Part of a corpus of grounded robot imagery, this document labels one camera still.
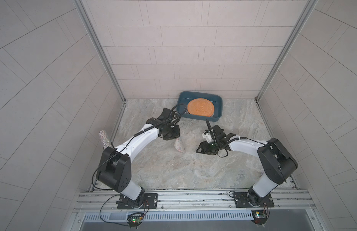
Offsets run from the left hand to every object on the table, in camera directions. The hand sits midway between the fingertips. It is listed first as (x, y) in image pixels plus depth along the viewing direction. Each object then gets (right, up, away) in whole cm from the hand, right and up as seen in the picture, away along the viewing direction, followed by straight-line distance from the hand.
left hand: (182, 134), depth 84 cm
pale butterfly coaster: (-2, -6, -5) cm, 8 cm away
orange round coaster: (+14, +17, +24) cm, 32 cm away
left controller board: (-22, -35, -20) cm, 46 cm away
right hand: (+10, -11, +3) cm, 16 cm away
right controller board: (+37, -37, -16) cm, 55 cm away
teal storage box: (+1, +25, +30) cm, 39 cm away
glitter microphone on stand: (-38, 0, -15) cm, 41 cm away
